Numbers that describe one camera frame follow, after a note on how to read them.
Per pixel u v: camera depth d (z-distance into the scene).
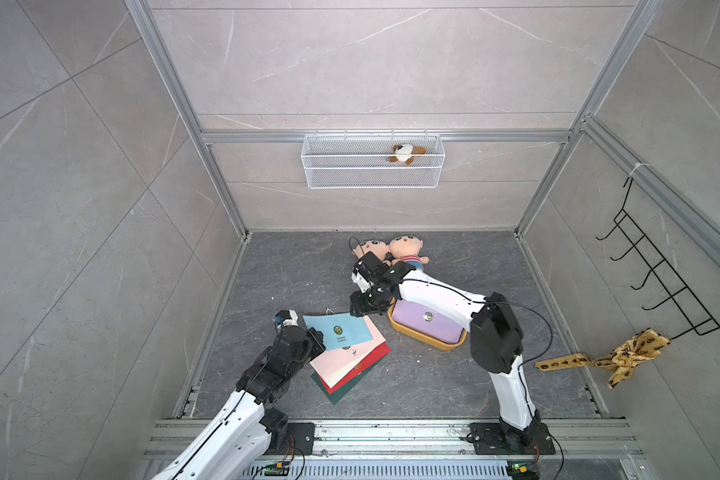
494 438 0.73
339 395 0.80
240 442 0.58
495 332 0.52
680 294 0.63
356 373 0.84
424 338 0.86
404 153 0.87
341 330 0.87
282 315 0.73
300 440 0.73
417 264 1.04
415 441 0.75
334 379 0.82
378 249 1.05
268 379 0.57
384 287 0.65
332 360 0.84
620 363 0.69
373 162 1.00
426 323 0.90
